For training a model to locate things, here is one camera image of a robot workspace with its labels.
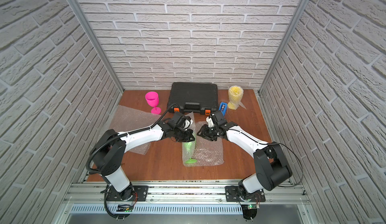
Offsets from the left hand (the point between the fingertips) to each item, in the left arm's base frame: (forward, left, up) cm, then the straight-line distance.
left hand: (197, 138), depth 84 cm
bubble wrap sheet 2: (-5, -3, -8) cm, 10 cm away
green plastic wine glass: (-5, +5, -2) cm, 7 cm away
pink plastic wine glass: (+24, +29, +7) cm, 38 cm away
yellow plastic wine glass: (+26, -25, +9) cm, 37 cm away
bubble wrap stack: (+20, +49, -10) cm, 54 cm away
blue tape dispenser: (+25, -18, -3) cm, 31 cm away
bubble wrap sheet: (+28, -32, -3) cm, 42 cm away
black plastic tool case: (+33, +3, -2) cm, 34 cm away
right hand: (+2, -2, 0) cm, 3 cm away
